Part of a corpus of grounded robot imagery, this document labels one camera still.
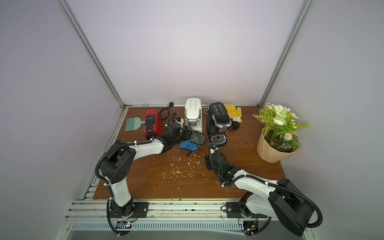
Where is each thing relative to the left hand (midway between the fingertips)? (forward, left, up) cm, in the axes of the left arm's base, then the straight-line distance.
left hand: (194, 131), depth 92 cm
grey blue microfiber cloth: (-7, +4, -5) cm, 10 cm away
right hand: (-13, -9, -4) cm, 17 cm away
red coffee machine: (0, +24, +7) cm, 25 cm away
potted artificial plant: (-7, -48, +5) cm, 49 cm away
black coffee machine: (0, -14, +12) cm, 18 cm away
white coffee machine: (+5, +1, +11) cm, 12 cm away
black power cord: (+36, +21, -11) cm, 44 cm away
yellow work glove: (+24, -30, -10) cm, 40 cm away
